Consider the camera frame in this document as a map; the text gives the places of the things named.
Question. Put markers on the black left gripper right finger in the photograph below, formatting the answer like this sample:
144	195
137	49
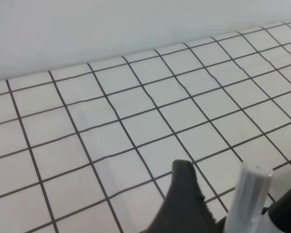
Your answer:
280	213

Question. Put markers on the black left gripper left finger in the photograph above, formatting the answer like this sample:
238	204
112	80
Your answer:
184	209

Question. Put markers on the white marker black cap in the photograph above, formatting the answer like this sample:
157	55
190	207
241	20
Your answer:
249	198

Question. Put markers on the white grid tablecloth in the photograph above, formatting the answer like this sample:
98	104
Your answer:
89	148

